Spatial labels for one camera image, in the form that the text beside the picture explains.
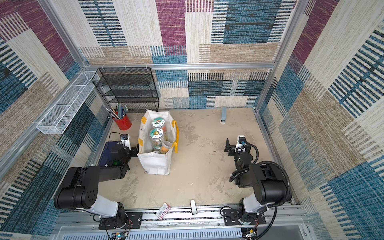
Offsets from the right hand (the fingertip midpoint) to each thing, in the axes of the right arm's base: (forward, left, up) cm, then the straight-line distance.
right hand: (237, 140), depth 90 cm
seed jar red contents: (+9, +47, +6) cm, 48 cm away
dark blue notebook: (-6, +82, -10) cm, 82 cm away
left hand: (+1, +63, -3) cm, 63 cm away
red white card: (-35, +42, -10) cm, 55 cm away
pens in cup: (+24, +77, +1) cm, 81 cm away
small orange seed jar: (-6, +41, +4) cm, 42 cm away
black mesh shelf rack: (+40, +72, +12) cm, 83 cm away
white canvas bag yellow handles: (-15, +46, +4) cm, 49 cm away
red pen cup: (+17, +74, -4) cm, 76 cm away
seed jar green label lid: (0, +47, +7) cm, 47 cm away
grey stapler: (+24, +4, -5) cm, 25 cm away
